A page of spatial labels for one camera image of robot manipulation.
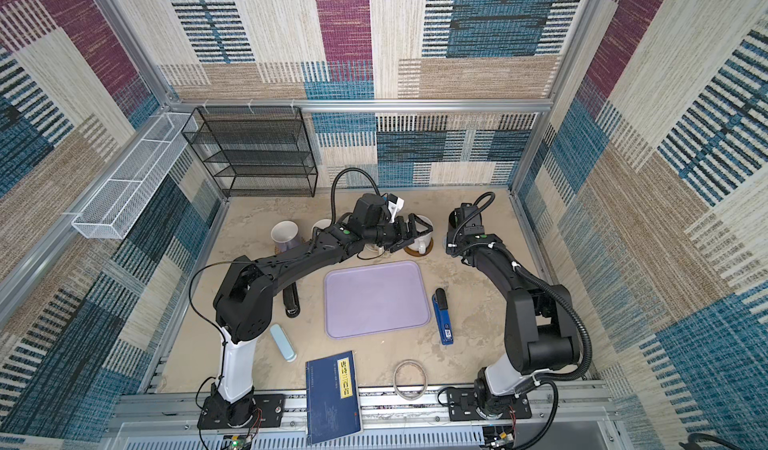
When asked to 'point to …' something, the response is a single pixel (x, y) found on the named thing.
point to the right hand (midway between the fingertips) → (461, 243)
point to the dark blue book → (333, 406)
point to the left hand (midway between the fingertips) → (427, 231)
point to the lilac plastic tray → (374, 298)
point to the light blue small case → (282, 343)
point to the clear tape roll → (396, 384)
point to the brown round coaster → (415, 253)
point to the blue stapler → (440, 304)
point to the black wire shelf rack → (255, 150)
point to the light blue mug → (322, 224)
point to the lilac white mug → (285, 235)
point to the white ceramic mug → (423, 242)
